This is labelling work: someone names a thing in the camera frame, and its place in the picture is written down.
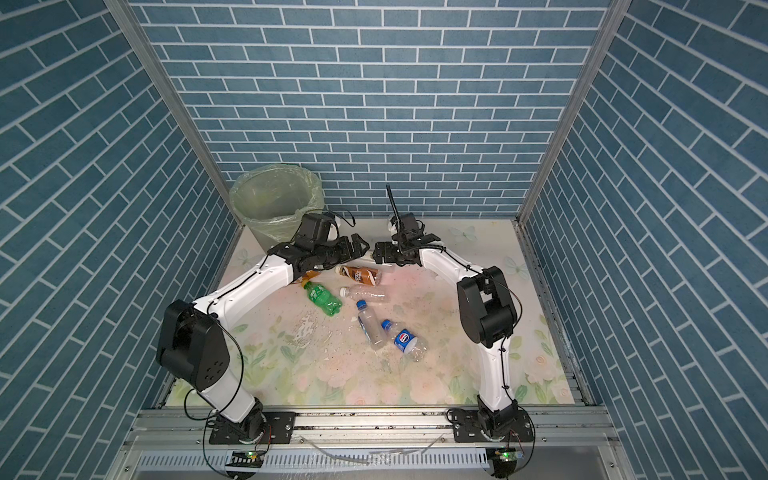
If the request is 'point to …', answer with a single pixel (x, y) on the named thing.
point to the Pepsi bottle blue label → (412, 346)
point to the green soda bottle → (323, 299)
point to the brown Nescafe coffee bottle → (365, 275)
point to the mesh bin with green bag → (272, 199)
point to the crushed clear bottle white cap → (367, 293)
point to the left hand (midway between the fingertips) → (360, 249)
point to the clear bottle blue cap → (370, 325)
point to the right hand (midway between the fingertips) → (383, 251)
